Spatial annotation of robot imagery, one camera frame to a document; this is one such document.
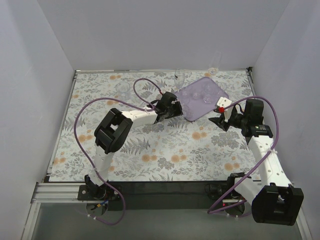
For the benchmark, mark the small glass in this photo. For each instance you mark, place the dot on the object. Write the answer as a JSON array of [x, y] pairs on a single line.
[[196, 95], [185, 94]]

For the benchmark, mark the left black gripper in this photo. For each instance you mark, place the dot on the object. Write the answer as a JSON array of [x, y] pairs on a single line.
[[173, 109]]

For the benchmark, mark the faceted tumbler back left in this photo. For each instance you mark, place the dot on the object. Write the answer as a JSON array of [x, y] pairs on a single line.
[[123, 90]]

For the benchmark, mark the champagne flute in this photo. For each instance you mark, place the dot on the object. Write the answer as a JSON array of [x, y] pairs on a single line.
[[214, 64], [179, 78]]

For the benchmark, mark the floral table mat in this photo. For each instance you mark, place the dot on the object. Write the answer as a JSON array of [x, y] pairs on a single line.
[[172, 150]]

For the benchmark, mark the faceted glass edge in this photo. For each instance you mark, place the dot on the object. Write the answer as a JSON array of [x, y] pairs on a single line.
[[185, 108]]

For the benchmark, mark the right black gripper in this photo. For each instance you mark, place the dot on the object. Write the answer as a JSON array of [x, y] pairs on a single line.
[[227, 122]]

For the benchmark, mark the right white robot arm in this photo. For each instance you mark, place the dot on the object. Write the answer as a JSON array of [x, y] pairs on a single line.
[[267, 189]]

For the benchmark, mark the lavender plastic tray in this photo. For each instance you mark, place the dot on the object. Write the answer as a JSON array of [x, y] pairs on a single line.
[[198, 108]]

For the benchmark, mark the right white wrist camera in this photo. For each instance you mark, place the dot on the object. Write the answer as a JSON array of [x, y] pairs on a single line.
[[224, 108]]

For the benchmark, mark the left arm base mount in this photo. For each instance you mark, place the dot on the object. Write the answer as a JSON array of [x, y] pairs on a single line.
[[98, 204]]

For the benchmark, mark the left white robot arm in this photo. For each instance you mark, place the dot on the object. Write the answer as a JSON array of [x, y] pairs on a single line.
[[112, 132]]

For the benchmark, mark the ribbed tumbler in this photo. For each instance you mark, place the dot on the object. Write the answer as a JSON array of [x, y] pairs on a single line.
[[209, 93]]

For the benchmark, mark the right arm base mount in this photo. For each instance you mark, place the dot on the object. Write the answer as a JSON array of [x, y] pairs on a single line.
[[225, 197]]

